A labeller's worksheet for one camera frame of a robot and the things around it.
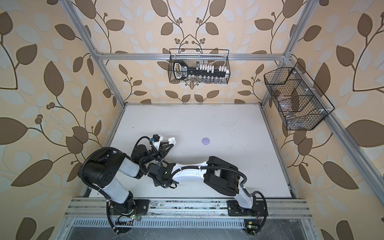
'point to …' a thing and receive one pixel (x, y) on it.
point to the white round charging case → (172, 140)
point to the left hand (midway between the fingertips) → (172, 143)
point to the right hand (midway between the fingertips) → (158, 179)
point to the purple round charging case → (205, 141)
